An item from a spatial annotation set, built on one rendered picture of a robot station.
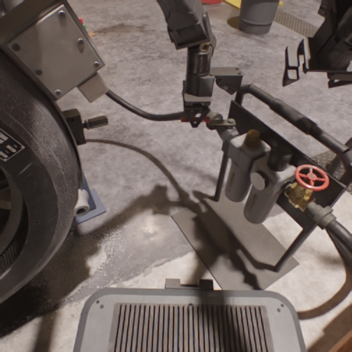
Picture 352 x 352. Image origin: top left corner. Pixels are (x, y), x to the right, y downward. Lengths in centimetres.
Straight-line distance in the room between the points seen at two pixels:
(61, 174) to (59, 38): 21
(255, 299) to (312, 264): 46
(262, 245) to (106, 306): 63
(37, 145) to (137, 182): 82
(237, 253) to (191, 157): 53
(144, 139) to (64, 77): 103
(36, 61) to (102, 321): 54
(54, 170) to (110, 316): 37
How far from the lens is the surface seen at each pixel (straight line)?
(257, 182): 69
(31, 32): 40
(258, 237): 109
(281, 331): 72
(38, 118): 43
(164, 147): 138
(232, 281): 100
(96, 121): 61
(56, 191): 51
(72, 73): 43
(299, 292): 106
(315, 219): 65
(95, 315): 70
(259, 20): 280
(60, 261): 107
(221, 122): 77
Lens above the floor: 92
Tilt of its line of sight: 49 degrees down
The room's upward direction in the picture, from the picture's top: 2 degrees clockwise
